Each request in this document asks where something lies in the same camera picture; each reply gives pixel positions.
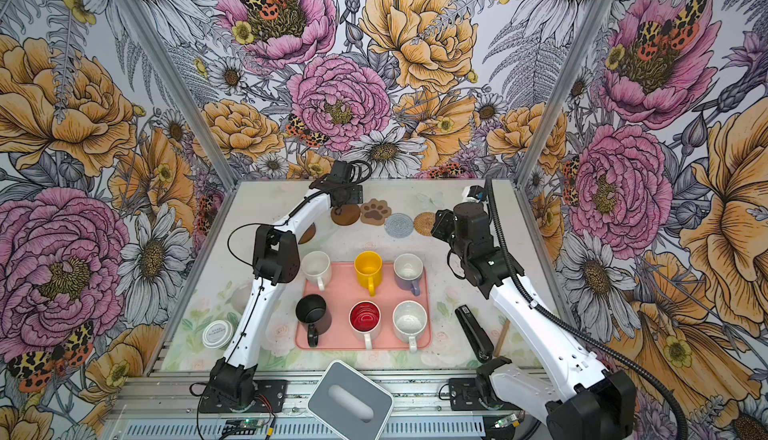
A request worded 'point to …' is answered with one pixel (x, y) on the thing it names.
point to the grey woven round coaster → (398, 225)
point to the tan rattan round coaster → (424, 222)
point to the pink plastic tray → (343, 291)
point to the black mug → (313, 313)
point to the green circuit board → (241, 426)
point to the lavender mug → (408, 270)
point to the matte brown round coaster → (349, 215)
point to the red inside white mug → (365, 317)
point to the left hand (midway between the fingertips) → (349, 199)
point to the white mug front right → (409, 322)
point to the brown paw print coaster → (374, 212)
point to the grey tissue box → (350, 404)
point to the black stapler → (478, 337)
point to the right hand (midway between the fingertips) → (437, 222)
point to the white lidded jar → (217, 334)
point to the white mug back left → (316, 267)
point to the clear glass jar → (240, 297)
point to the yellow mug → (368, 265)
